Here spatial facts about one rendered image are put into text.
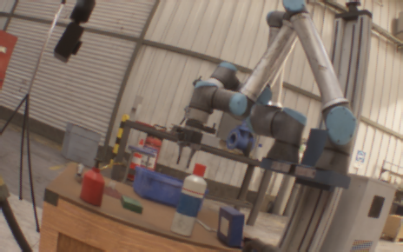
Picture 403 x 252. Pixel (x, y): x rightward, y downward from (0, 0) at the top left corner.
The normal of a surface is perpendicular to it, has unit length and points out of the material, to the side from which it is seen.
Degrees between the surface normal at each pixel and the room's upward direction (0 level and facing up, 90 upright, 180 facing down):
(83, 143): 90
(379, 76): 90
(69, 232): 90
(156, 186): 90
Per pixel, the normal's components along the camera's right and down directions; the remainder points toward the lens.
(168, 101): 0.12, -0.03
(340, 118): -0.28, -0.07
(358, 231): 0.40, 0.06
